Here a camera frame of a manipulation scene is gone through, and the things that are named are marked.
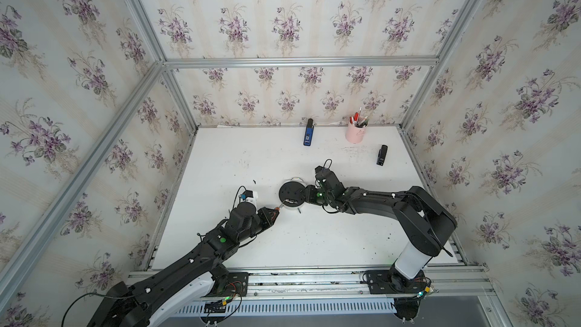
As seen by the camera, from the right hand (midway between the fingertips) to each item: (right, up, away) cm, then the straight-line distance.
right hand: (303, 199), depth 90 cm
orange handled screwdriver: (-9, -1, -8) cm, 12 cm away
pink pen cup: (+26, +28, +19) cm, 43 cm away
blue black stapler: (+4, +29, +25) cm, 38 cm away
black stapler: (+39, +18, +16) cm, 45 cm away
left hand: (-7, -3, -12) cm, 15 cm away
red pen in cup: (+28, +37, +20) cm, 50 cm away
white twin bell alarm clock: (-5, +2, 0) cm, 5 cm away
